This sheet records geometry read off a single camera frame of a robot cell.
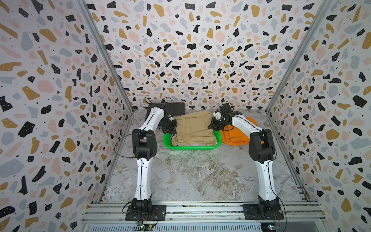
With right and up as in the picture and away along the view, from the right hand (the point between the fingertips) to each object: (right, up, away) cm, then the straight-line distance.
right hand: (208, 127), depth 101 cm
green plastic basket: (-27, -8, -8) cm, 29 cm away
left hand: (-21, -3, -3) cm, 22 cm away
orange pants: (+16, -6, +2) cm, 18 cm away
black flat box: (-26, +15, +22) cm, 37 cm away
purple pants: (-9, -11, -11) cm, 18 cm away
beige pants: (-11, -2, -1) cm, 11 cm away
